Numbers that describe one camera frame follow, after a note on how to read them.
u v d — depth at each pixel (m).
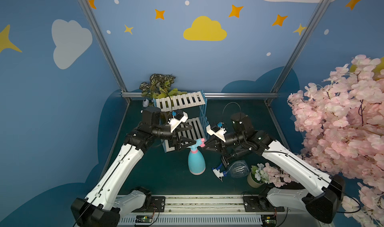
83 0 0.70
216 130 0.56
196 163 0.66
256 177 0.72
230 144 0.59
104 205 0.37
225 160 0.86
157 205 0.73
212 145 0.60
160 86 1.02
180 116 0.54
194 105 0.83
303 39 0.86
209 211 0.74
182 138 0.55
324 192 0.39
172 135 0.56
